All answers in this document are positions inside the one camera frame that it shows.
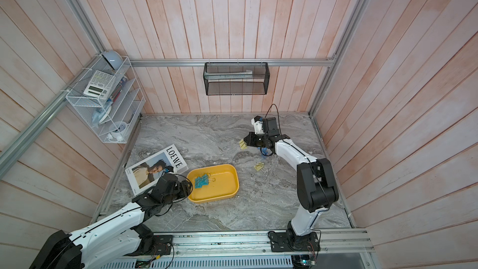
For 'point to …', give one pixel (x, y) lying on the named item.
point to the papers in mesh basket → (246, 75)
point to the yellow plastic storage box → (213, 182)
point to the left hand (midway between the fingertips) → (186, 187)
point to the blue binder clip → (264, 149)
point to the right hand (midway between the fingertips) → (244, 137)
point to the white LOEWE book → (141, 175)
